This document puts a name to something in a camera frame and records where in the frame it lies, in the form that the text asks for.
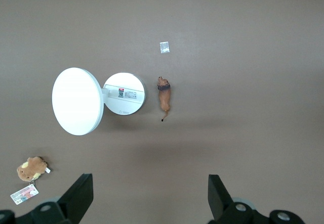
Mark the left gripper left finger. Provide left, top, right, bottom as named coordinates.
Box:
left=0, top=173, right=94, bottom=224

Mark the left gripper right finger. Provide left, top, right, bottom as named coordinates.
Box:
left=207, top=174, right=306, bottom=224

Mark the brown lion statue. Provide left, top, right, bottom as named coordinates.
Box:
left=156, top=76, right=173, bottom=122

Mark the printed card tag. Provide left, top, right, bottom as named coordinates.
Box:
left=10, top=185, right=41, bottom=206

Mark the white round folding lamp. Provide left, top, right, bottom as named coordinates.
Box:
left=52, top=67, right=147, bottom=136

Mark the brown plush keychain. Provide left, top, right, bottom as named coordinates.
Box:
left=16, top=156, right=51, bottom=184

